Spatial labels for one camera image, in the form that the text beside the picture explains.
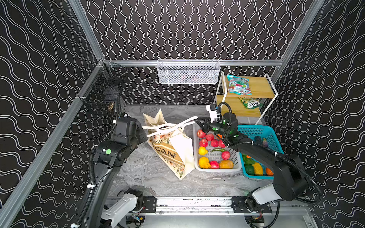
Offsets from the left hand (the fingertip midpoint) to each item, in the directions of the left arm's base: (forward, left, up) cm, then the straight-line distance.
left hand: (142, 131), depth 67 cm
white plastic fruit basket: (+6, -36, -32) cm, 49 cm away
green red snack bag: (+30, -50, +4) cm, 59 cm away
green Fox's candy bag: (+36, -63, -14) cm, 74 cm away
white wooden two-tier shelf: (+26, -55, 0) cm, 61 cm away
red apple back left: (+18, -29, -27) cm, 44 cm away
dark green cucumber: (+17, -69, -30) cm, 77 cm away
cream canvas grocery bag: (-2, -13, -6) cm, 15 cm away
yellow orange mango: (-3, -44, -27) cm, 51 cm away
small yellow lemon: (+6, -30, -28) cm, 41 cm away
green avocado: (-5, -57, -28) cm, 63 cm away
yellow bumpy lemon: (-2, -31, -27) cm, 41 cm away
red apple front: (-4, -37, -26) cm, 45 cm away
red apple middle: (+16, -35, -26) cm, 46 cm away
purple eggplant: (+15, -72, -30) cm, 79 cm away
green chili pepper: (+9, -41, -30) cm, 51 cm away
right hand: (+14, -26, -6) cm, 30 cm away
